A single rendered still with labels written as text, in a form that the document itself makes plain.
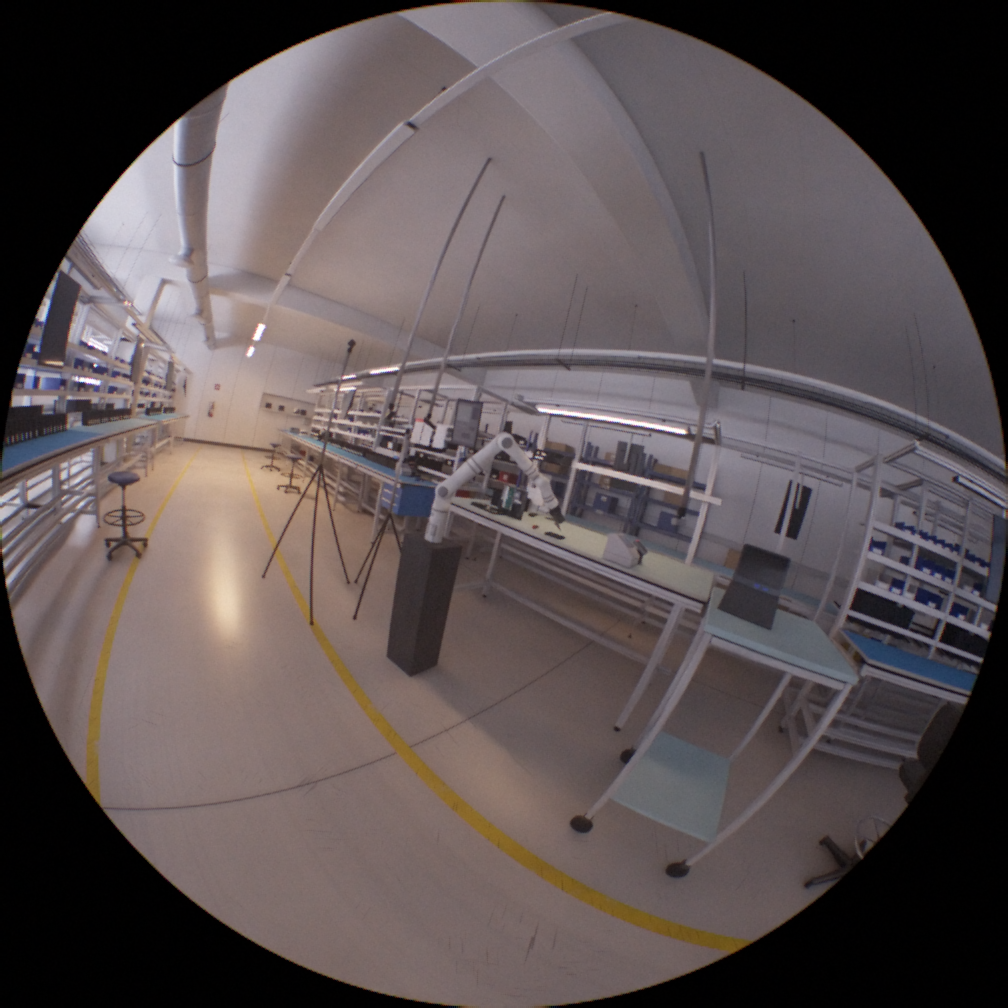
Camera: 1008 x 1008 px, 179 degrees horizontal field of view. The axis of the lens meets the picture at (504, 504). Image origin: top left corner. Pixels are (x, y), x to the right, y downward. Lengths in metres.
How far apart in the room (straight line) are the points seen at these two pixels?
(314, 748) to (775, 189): 4.23
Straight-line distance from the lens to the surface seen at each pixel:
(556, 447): 6.47
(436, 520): 1.74
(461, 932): 1.37
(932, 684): 2.65
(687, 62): 2.54
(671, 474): 5.59
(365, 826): 1.46
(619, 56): 2.54
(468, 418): 3.48
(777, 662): 1.01
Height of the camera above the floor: 1.34
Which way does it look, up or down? 7 degrees down
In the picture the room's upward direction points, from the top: 14 degrees clockwise
